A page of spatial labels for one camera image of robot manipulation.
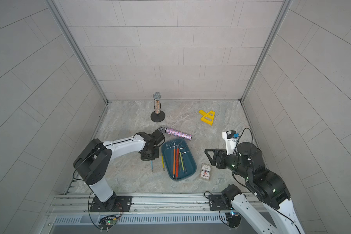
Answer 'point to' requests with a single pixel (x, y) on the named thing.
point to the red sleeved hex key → (177, 162)
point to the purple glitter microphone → (178, 133)
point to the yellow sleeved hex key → (163, 163)
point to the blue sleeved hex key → (152, 165)
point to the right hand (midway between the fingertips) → (208, 151)
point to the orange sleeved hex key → (174, 161)
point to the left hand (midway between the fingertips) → (157, 157)
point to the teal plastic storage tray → (167, 148)
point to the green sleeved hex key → (181, 159)
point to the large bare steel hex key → (168, 145)
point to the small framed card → (205, 171)
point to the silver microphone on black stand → (158, 115)
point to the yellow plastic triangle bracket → (207, 117)
